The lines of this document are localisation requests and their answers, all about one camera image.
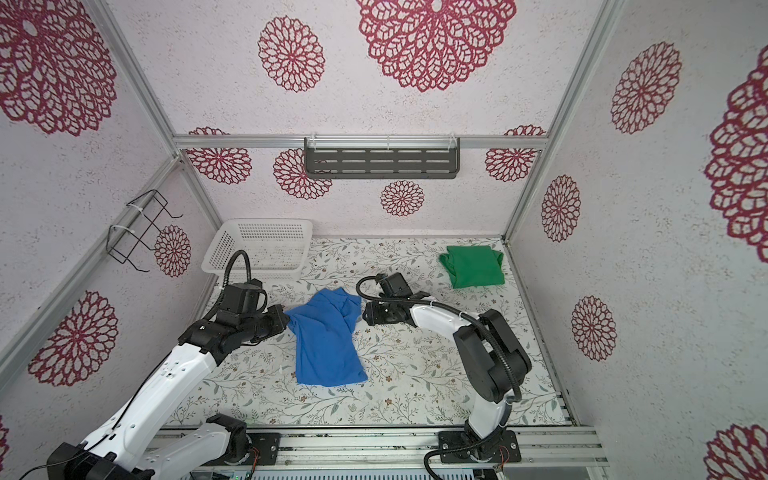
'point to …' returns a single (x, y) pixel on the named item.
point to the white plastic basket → (277, 249)
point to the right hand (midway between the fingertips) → (367, 312)
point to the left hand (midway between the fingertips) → (290, 323)
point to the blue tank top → (327, 354)
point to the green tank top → (474, 266)
